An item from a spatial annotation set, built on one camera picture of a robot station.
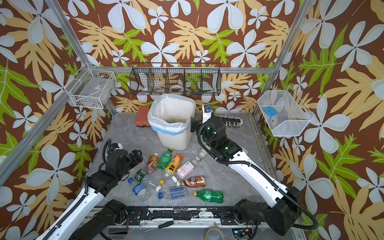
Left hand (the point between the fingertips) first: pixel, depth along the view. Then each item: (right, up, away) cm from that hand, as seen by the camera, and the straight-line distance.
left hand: (136, 153), depth 78 cm
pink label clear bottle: (+26, -11, +9) cm, 30 cm away
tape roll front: (+43, -34, -10) cm, 55 cm away
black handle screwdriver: (+16, -34, -6) cm, 38 cm away
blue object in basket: (+76, +23, +9) cm, 80 cm away
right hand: (+33, +19, -6) cm, 39 cm away
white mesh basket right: (+83, +19, +1) cm, 86 cm away
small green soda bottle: (+13, -6, +11) cm, 18 cm away
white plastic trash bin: (+22, +5, +13) cm, 26 cm away
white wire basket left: (-29, +37, +8) cm, 48 cm away
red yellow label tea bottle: (+6, -8, +9) cm, 13 cm away
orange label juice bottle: (+18, -10, +8) cm, 22 cm away
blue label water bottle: (+1, -20, +1) cm, 20 cm away
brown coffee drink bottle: (+33, -16, +3) cm, 36 cm away
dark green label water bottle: (+4, -17, +8) cm, 19 cm away
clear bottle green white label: (+36, -3, +14) cm, 39 cm away
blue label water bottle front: (+20, -21, -1) cm, 29 cm away
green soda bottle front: (+39, -21, -2) cm, 44 cm away
